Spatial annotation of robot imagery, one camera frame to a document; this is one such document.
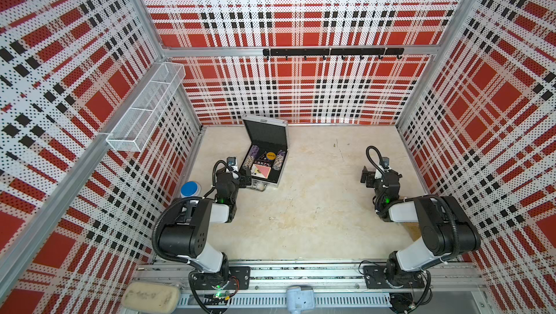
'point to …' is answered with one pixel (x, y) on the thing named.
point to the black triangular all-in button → (263, 156)
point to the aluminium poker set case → (271, 134)
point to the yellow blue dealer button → (271, 155)
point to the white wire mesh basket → (137, 126)
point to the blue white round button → (190, 189)
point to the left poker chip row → (251, 157)
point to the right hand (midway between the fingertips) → (378, 167)
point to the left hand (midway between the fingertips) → (239, 166)
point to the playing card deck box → (259, 171)
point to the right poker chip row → (279, 160)
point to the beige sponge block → (146, 297)
